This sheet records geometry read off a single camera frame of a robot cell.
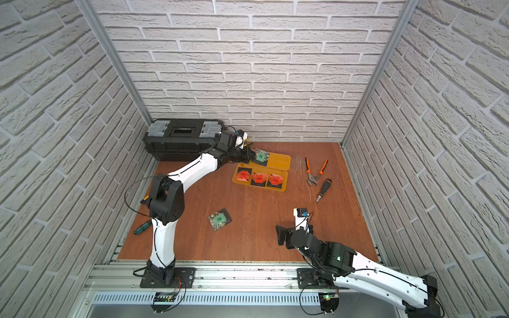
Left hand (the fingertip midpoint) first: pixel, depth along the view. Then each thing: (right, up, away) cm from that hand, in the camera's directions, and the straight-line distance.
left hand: (259, 151), depth 92 cm
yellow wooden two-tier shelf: (+4, -9, 0) cm, 10 cm away
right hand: (+12, -31, -16) cm, 37 cm away
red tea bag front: (-1, -15, +10) cm, 18 cm away
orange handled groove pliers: (+29, -15, +11) cm, 34 cm away
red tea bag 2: (+8, -15, +8) cm, 19 cm away
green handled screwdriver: (-51, -34, -7) cm, 62 cm away
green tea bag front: (+1, -2, +2) cm, 3 cm away
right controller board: (+25, -56, -23) cm, 65 cm away
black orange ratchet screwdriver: (+34, -18, +7) cm, 39 cm away
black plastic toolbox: (-42, +6, +5) cm, 43 cm away
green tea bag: (-19, -32, -3) cm, 37 cm away
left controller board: (-36, -56, -20) cm, 70 cm away
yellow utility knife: (-57, -24, +2) cm, 61 cm away
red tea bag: (-9, -13, +11) cm, 19 cm away
